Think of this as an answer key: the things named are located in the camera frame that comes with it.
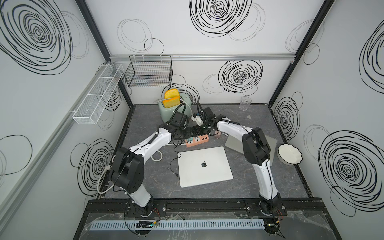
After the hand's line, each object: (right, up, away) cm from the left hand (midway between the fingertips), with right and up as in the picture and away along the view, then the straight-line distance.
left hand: (188, 133), depth 89 cm
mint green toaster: (-15, +13, +8) cm, 21 cm away
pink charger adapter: (+19, -2, +10) cm, 22 cm away
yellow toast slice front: (-11, +19, +4) cm, 23 cm away
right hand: (+4, -1, +8) cm, 9 cm away
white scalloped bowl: (+62, -13, +2) cm, 63 cm away
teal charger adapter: (+1, -6, +7) cm, 9 cm away
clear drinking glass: (+44, +21, +28) cm, 56 cm away
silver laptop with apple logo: (+9, -19, -2) cm, 21 cm away
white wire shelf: (-47, +12, -17) cm, 52 cm away
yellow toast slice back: (-12, +26, +9) cm, 30 cm away
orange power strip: (+5, -5, +8) cm, 11 cm away
